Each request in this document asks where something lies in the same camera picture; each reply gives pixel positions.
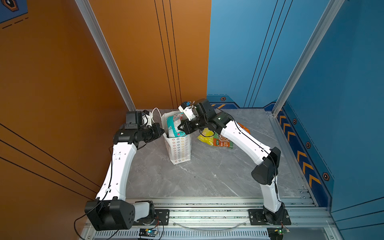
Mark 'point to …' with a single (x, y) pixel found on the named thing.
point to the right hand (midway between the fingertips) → (177, 127)
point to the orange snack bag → (245, 129)
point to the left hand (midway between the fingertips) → (164, 129)
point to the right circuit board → (275, 233)
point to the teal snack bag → (173, 121)
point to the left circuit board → (149, 232)
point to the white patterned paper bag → (179, 148)
